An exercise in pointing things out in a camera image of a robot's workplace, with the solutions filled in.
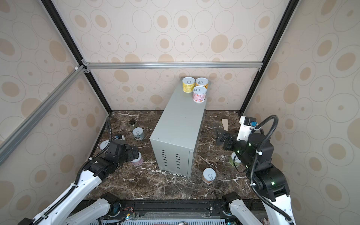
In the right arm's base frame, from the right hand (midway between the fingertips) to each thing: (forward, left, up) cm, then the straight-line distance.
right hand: (226, 129), depth 59 cm
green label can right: (+2, -14, -34) cm, 37 cm away
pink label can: (+1, +46, -33) cm, 57 cm away
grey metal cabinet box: (+1, +22, -5) cm, 22 cm away
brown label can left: (+14, +72, -32) cm, 80 cm away
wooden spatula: (+37, -16, -40) cm, 57 cm away
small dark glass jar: (+29, +55, -27) cm, 68 cm away
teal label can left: (+22, +50, -32) cm, 64 cm away
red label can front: (-8, +4, -33) cm, 34 cm away
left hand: (+3, +45, -21) cm, 50 cm away
